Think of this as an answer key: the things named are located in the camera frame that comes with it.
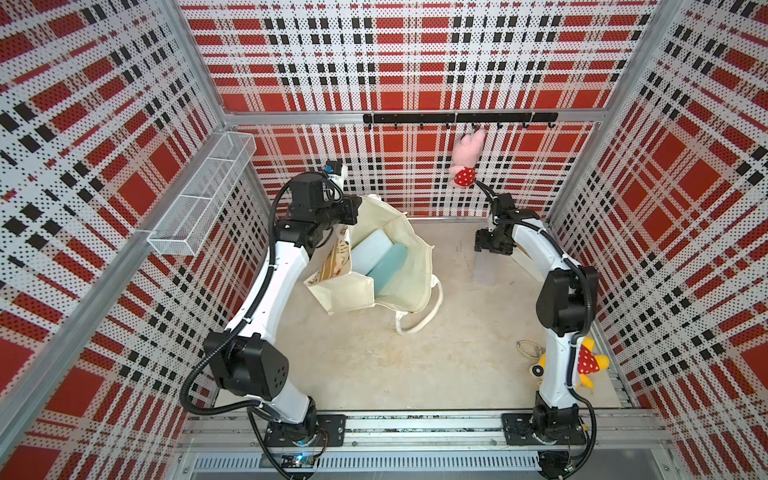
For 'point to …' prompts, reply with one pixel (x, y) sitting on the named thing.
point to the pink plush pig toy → (466, 153)
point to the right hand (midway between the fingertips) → (489, 245)
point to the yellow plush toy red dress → (587, 363)
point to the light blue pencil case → (369, 250)
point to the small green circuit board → (300, 460)
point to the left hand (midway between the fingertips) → (364, 198)
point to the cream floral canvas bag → (413, 292)
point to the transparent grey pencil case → (485, 267)
